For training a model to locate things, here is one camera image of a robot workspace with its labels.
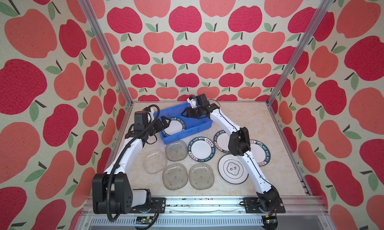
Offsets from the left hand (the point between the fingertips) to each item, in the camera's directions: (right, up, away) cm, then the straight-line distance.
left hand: (167, 123), depth 85 cm
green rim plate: (+3, -3, +21) cm, 21 cm away
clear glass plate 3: (+19, -31, -1) cm, 36 cm away
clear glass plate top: (+4, -18, +9) cm, 21 cm away
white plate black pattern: (+38, -28, +1) cm, 47 cm away
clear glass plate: (-9, -24, +5) cm, 26 cm away
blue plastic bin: (+15, -2, +10) cm, 18 cm away
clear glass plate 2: (+5, -31, -1) cm, 31 cm away
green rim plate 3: (+57, -19, +8) cm, 61 cm away
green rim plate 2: (+20, -18, +10) cm, 29 cm away
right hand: (+10, +6, +16) cm, 20 cm away
